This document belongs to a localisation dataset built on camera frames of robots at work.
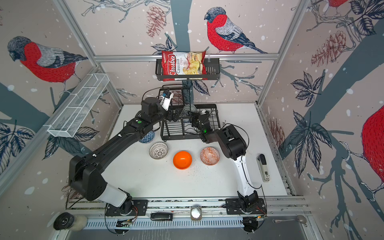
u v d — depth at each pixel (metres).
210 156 0.90
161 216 0.68
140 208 0.73
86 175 0.41
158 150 0.93
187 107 1.11
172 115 0.71
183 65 0.88
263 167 0.84
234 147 0.60
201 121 0.83
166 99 0.67
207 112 0.98
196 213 0.66
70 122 0.71
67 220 0.61
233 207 0.72
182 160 0.86
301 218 0.71
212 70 0.95
